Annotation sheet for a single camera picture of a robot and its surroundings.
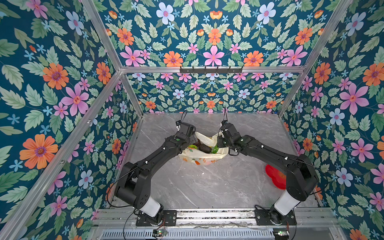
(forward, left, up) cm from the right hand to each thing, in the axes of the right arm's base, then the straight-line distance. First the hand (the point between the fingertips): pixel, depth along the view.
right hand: (219, 138), depth 88 cm
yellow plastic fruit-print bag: (-9, +14, -7) cm, 18 cm away
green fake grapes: (-3, +2, -9) cm, 9 cm away
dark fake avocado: (-2, +8, -9) cm, 12 cm away
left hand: (+2, +16, +3) cm, 16 cm away
